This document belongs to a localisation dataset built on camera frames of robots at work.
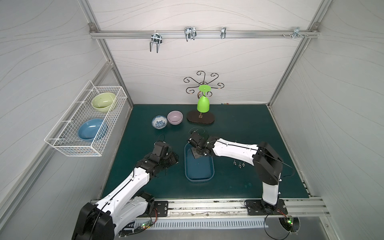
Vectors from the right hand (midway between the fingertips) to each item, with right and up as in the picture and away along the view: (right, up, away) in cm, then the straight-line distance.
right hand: (196, 148), depth 89 cm
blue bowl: (-47, +14, -23) cm, 54 cm away
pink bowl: (-16, +19, +19) cm, 31 cm away
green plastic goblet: (+4, +28, +2) cm, 28 cm away
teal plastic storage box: (+3, -12, -2) cm, 12 cm away
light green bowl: (-48, +27, -14) cm, 56 cm away
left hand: (-11, -4, -6) cm, 13 cm away
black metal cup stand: (-1, +20, +22) cm, 30 cm away
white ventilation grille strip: (-2, -32, -19) cm, 37 cm away
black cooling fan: (+46, -33, -17) cm, 59 cm away
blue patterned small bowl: (-27, +16, +19) cm, 37 cm away
